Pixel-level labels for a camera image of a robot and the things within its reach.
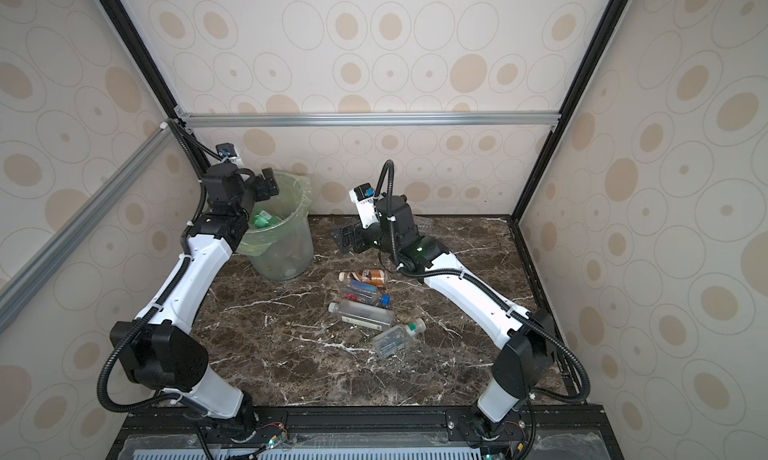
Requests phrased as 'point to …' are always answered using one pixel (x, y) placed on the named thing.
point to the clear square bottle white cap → (365, 314)
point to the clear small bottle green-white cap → (395, 339)
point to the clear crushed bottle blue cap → (365, 293)
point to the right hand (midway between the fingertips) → (344, 224)
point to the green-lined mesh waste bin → (279, 239)
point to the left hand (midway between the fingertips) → (258, 161)
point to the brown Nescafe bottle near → (373, 276)
